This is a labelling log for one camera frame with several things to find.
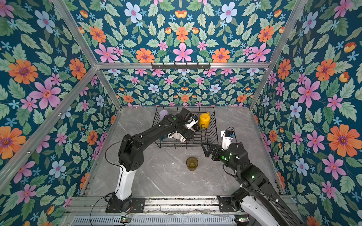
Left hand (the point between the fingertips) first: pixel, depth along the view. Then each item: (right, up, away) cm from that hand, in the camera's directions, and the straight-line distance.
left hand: (192, 129), depth 89 cm
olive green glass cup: (0, -21, -1) cm, 21 cm away
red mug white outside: (-6, -6, -3) cm, 9 cm away
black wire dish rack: (+12, -6, +10) cm, 16 cm away
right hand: (+8, -6, -21) cm, 23 cm away
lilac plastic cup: (-21, +11, +7) cm, 24 cm away
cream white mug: (-10, -5, +4) cm, 12 cm away
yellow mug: (+9, +6, +9) cm, 14 cm away
